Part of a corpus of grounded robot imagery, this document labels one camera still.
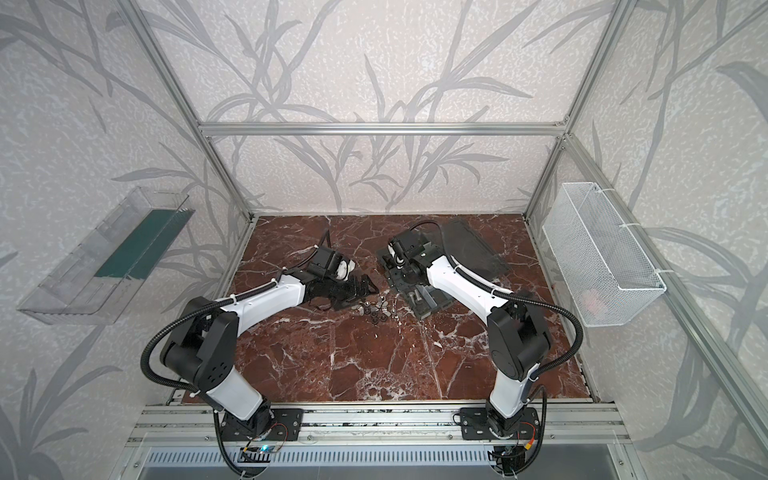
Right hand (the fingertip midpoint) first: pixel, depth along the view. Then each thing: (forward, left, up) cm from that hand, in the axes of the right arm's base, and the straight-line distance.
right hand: (404, 267), depth 90 cm
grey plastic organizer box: (+20, -25, -13) cm, 35 cm away
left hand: (-6, +9, -2) cm, 11 cm away
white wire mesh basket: (-18, -42, +22) cm, 51 cm away
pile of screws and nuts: (-8, +8, -12) cm, 16 cm away
